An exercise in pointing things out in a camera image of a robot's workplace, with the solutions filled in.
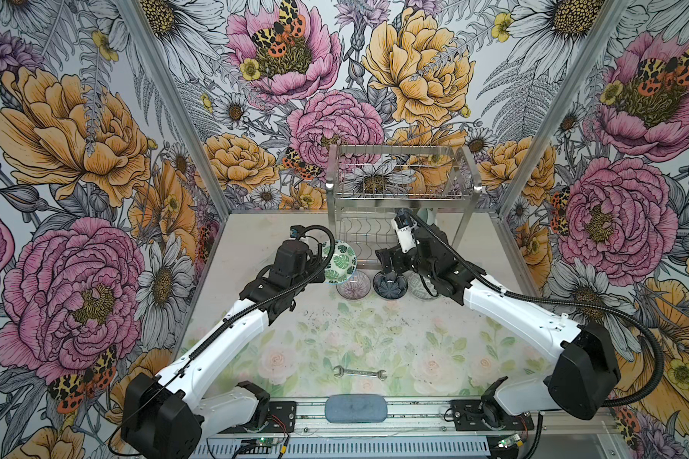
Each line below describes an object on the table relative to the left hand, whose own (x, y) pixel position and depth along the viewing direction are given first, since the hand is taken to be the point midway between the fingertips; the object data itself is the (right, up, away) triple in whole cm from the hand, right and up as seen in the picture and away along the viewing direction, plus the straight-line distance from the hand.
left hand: (315, 267), depth 81 cm
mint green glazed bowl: (+37, +16, +24) cm, 48 cm away
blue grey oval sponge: (+11, -35, -7) cm, 37 cm away
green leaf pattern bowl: (+8, +1, +3) cm, 8 cm away
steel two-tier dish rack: (+16, +29, +35) cm, 48 cm away
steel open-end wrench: (+18, -30, +1) cm, 35 cm away
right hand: (+22, +4, +1) cm, 22 cm away
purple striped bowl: (+12, -8, +18) cm, 23 cm away
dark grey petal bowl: (+23, -9, +16) cm, 29 cm away
